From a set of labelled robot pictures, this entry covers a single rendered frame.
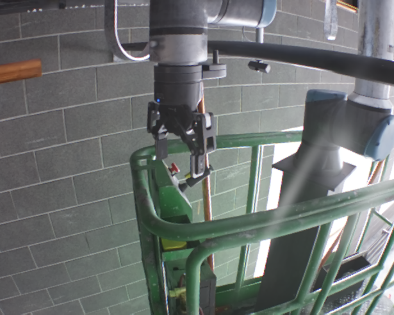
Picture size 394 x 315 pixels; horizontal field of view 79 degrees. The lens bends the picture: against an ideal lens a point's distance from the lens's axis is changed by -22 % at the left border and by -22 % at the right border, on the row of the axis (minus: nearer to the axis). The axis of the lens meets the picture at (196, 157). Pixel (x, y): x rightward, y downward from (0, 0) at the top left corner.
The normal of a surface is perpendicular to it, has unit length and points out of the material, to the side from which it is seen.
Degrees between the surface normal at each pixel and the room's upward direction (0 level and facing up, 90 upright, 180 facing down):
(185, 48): 90
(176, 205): 90
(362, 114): 91
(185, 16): 90
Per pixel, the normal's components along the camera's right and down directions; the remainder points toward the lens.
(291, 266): -0.74, 0.26
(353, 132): -0.89, 0.18
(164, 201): 0.27, 0.37
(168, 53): -0.23, 0.38
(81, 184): 0.53, 0.33
